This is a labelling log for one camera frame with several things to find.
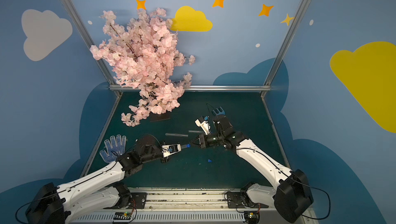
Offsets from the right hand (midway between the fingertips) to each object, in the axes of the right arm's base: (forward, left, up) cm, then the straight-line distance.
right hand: (193, 142), depth 74 cm
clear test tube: (+14, +17, -19) cm, 29 cm away
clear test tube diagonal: (-3, +5, +1) cm, 5 cm away
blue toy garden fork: (+32, -15, -18) cm, 40 cm away
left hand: (+1, +8, -4) cm, 9 cm away
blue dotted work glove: (+1, +49, -19) cm, 52 cm away
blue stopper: (-2, +2, +1) cm, 3 cm away
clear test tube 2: (+18, +2, -20) cm, 27 cm away
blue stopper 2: (-2, -8, -18) cm, 20 cm away
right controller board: (-27, -30, -23) cm, 46 cm away
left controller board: (-30, +33, -22) cm, 50 cm away
